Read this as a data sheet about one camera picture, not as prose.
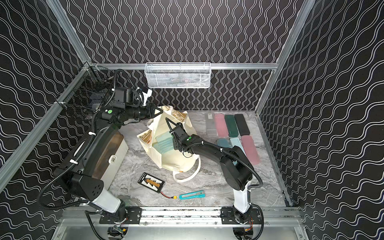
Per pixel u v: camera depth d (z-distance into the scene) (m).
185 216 0.76
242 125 1.10
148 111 0.63
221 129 1.10
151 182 0.84
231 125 1.10
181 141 0.69
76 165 0.43
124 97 0.55
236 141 1.01
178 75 1.26
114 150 0.79
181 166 0.82
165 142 0.92
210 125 1.12
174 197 0.80
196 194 0.81
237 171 0.49
